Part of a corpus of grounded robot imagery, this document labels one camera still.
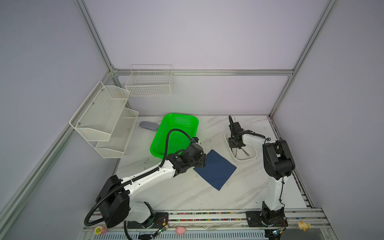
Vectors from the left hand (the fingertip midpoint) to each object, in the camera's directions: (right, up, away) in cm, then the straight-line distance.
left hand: (200, 158), depth 81 cm
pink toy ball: (-10, -32, -11) cm, 35 cm away
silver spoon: (+24, 0, +18) cm, 30 cm away
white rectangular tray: (+24, +9, -14) cm, 29 cm away
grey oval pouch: (-38, +19, +31) cm, 53 cm away
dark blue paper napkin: (+11, -9, +11) cm, 18 cm away
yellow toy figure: (+48, -29, -12) cm, 57 cm away
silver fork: (+32, -1, +17) cm, 37 cm away
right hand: (+24, +7, +21) cm, 33 cm away
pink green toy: (-46, -30, -14) cm, 57 cm away
